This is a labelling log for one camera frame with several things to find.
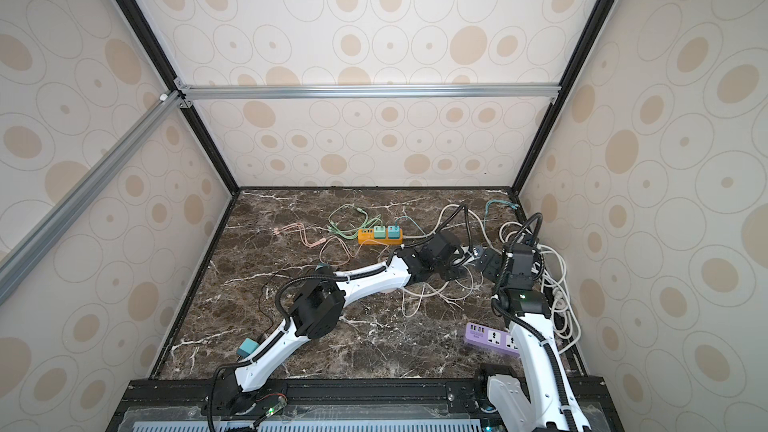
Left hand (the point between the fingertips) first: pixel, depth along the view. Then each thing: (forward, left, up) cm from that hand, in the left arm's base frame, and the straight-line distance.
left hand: (473, 250), depth 88 cm
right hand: (-6, -7, +5) cm, 10 cm away
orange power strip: (+12, +32, -10) cm, 36 cm away
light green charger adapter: (+10, +28, -5) cm, 30 cm away
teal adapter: (-25, +63, -9) cm, 68 cm away
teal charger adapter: (+11, +23, -6) cm, 27 cm away
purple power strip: (-22, -3, -9) cm, 24 cm away
